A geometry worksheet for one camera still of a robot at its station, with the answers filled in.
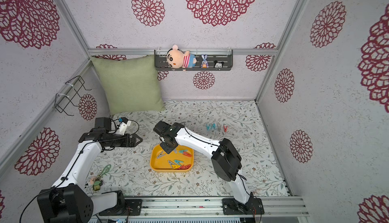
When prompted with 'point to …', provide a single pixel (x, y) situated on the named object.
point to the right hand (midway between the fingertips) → (168, 144)
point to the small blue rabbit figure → (204, 64)
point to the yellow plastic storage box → (180, 159)
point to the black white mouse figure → (218, 65)
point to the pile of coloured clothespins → (177, 163)
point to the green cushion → (130, 85)
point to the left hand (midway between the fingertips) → (135, 141)
